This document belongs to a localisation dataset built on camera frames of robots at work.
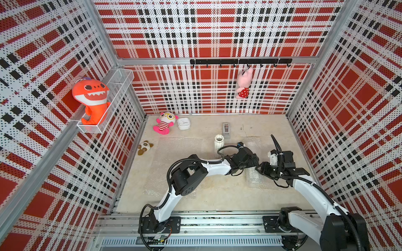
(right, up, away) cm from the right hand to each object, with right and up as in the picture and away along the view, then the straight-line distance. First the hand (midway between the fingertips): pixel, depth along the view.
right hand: (260, 169), depth 85 cm
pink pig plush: (-7, +52, +8) cm, 53 cm away
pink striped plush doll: (-60, +29, +26) cm, 71 cm away
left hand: (-1, +3, +6) cm, 7 cm away
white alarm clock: (-47, +26, +27) cm, 60 cm away
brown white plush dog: (-70, +11, +14) cm, 72 cm away
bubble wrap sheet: (-5, -4, -3) cm, 8 cm away
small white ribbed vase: (-23, +14, +1) cm, 27 cm away
